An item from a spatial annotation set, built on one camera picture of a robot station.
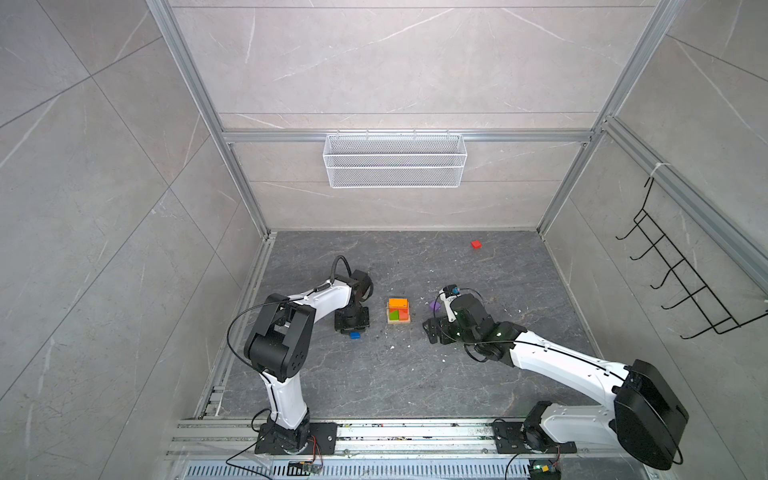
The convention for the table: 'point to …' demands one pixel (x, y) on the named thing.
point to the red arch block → (403, 313)
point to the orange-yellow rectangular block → (398, 303)
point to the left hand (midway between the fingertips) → (359, 324)
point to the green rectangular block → (394, 315)
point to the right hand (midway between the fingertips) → (435, 320)
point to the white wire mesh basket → (397, 160)
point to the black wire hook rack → (717, 315)
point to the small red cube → (476, 244)
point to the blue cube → (355, 335)
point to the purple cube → (434, 305)
